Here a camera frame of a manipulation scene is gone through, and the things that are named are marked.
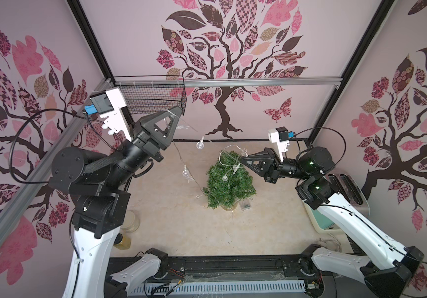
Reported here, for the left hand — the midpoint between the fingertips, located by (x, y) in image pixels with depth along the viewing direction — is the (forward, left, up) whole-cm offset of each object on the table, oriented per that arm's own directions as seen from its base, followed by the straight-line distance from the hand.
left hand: (180, 114), depth 37 cm
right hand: (+1, -15, -17) cm, 23 cm away
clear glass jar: (-1, +31, -57) cm, 64 cm away
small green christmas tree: (+6, -12, -36) cm, 39 cm away
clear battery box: (+10, -21, -63) cm, 68 cm away
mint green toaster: (+9, -66, -48) cm, 82 cm away
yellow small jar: (-9, +32, -59) cm, 68 cm away
